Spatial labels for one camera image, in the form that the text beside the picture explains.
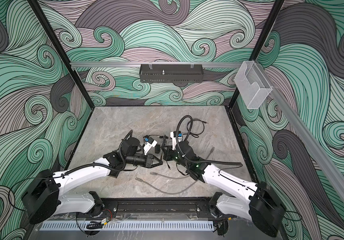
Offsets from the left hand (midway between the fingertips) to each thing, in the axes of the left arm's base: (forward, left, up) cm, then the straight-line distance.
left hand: (162, 163), depth 73 cm
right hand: (+7, +1, +2) cm, 8 cm away
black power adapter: (+25, +12, -15) cm, 32 cm away
